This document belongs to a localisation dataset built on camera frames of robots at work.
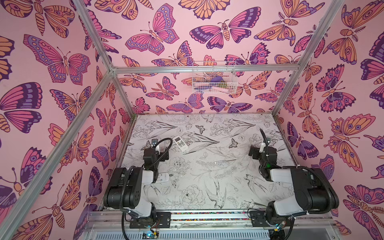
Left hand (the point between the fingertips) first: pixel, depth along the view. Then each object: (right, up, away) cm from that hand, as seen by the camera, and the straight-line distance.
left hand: (159, 145), depth 94 cm
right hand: (+63, 0, -1) cm, 63 cm away
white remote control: (+12, 0, +8) cm, 15 cm away
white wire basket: (+35, +40, +1) cm, 53 cm away
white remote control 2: (+4, -18, -7) cm, 20 cm away
